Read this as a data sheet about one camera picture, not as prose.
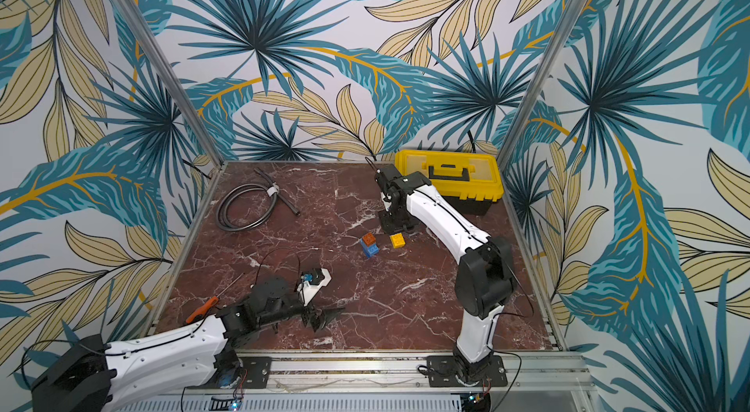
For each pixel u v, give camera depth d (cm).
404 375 75
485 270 47
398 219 73
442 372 73
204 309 82
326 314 68
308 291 67
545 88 95
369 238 88
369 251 90
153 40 84
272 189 107
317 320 69
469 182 93
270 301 60
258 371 74
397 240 83
